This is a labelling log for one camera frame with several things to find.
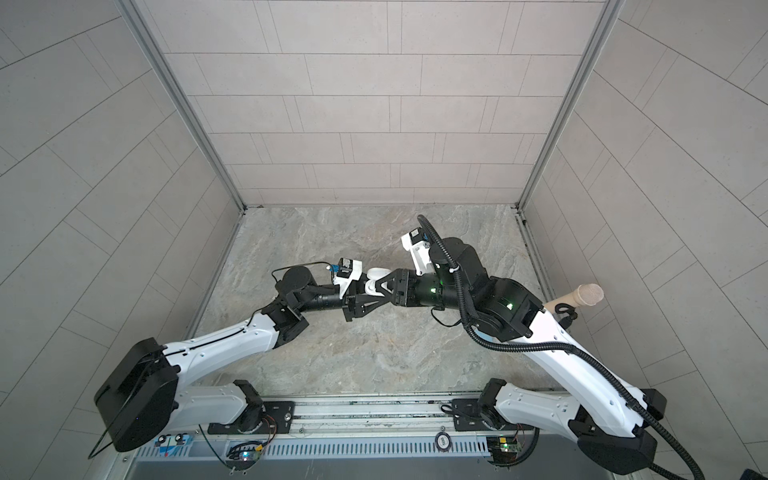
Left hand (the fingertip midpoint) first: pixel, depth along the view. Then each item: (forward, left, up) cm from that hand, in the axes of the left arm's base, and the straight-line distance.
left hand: (391, 297), depth 65 cm
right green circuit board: (-26, -26, -25) cm, 45 cm away
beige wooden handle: (0, -42, +2) cm, 42 cm away
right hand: (-3, +2, +8) cm, 9 cm away
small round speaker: (-24, -12, -25) cm, 37 cm away
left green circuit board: (-27, +33, -23) cm, 48 cm away
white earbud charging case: (+3, +4, +4) cm, 6 cm away
